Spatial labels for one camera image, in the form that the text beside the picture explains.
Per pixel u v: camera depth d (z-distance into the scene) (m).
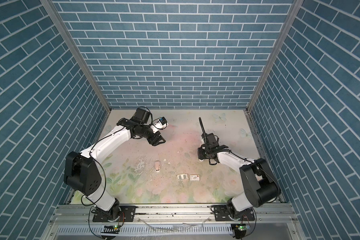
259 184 0.44
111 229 0.72
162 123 0.75
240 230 0.71
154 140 0.74
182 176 0.87
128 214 0.74
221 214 0.74
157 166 0.87
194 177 0.85
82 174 0.44
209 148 0.72
